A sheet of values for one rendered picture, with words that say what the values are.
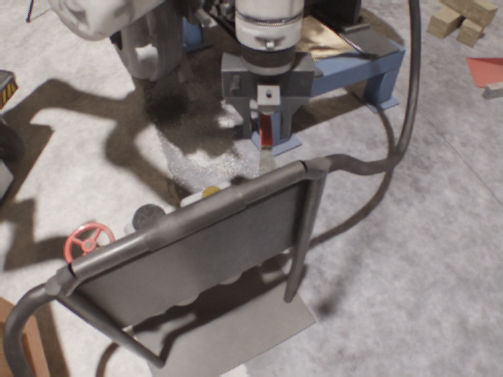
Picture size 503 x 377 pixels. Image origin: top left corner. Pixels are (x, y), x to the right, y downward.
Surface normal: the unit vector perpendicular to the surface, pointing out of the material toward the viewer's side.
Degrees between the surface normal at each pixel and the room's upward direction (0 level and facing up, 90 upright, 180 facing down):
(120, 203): 0
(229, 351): 0
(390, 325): 0
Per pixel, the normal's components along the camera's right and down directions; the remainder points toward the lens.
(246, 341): 0.00, -0.58
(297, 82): 0.00, 0.81
